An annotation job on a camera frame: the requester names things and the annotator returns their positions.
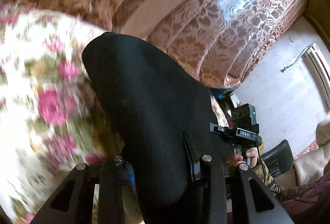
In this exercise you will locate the black pants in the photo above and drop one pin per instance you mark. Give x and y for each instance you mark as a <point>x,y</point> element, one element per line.
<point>152,102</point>

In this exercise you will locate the patterned right sleeve forearm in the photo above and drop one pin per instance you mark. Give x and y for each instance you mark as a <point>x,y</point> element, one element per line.
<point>263,173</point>

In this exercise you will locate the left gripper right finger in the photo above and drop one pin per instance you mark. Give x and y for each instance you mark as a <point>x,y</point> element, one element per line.
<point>192,157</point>

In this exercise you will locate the beige armchair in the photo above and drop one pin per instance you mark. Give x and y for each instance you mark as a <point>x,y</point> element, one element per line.
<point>310,166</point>

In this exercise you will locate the floral bed sheet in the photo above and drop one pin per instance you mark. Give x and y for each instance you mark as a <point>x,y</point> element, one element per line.
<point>50,118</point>

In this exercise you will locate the brown floral curtain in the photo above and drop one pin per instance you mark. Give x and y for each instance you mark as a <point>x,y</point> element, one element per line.
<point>180,7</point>

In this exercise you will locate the black chair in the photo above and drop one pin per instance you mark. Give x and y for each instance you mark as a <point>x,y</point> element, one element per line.
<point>279,160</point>

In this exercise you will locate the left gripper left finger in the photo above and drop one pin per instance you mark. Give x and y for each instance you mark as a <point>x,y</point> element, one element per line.
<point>129,174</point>

